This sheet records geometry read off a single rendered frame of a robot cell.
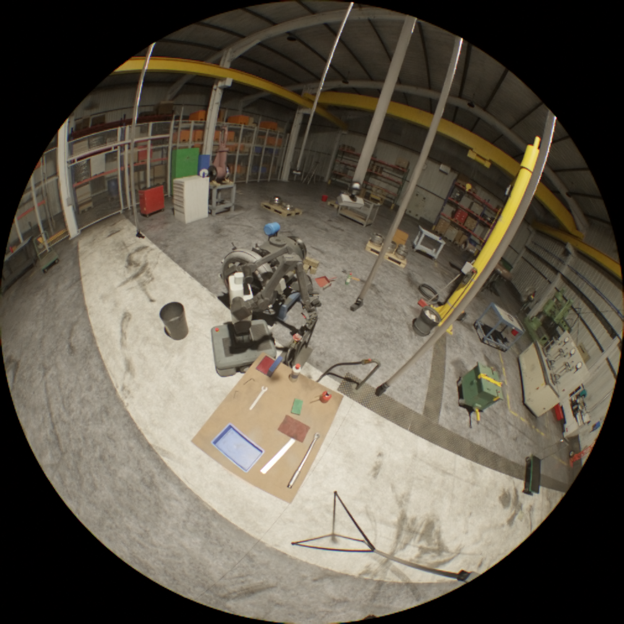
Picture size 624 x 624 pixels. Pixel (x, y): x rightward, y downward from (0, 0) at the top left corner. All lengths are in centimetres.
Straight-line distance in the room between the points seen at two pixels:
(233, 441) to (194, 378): 98
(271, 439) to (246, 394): 40
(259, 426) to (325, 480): 88
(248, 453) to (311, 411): 58
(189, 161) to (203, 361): 793
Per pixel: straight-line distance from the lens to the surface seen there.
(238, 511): 203
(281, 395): 163
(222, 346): 211
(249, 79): 1102
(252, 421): 155
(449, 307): 433
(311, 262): 371
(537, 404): 583
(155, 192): 700
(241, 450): 152
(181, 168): 896
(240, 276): 155
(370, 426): 232
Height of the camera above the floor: 198
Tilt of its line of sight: 43 degrees down
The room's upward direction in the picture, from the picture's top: 18 degrees clockwise
